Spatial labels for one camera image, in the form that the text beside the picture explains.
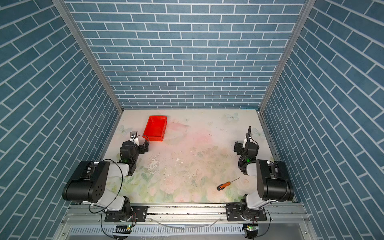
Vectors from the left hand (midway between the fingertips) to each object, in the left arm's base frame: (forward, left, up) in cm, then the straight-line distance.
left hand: (138, 139), depth 94 cm
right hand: (-2, -68, +1) cm, 68 cm away
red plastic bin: (+10, -8, -2) cm, 13 cm away
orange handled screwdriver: (-28, -51, -5) cm, 58 cm away
